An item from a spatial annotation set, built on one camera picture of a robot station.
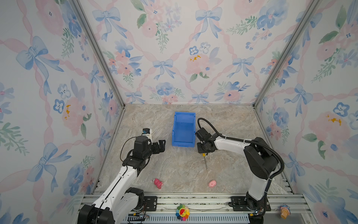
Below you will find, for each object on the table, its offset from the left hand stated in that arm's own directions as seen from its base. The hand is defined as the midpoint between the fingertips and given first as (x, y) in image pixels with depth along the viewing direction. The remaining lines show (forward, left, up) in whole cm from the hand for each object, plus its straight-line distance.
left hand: (159, 140), depth 83 cm
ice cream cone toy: (-34, -66, -10) cm, 75 cm away
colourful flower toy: (-35, -14, -12) cm, 39 cm away
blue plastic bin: (+19, -16, -15) cm, 29 cm away
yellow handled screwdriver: (-4, -28, -12) cm, 31 cm away
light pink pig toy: (-21, -31, -11) cm, 39 cm away
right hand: (+2, -27, -14) cm, 30 cm away
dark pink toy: (-21, -1, -11) cm, 24 cm away
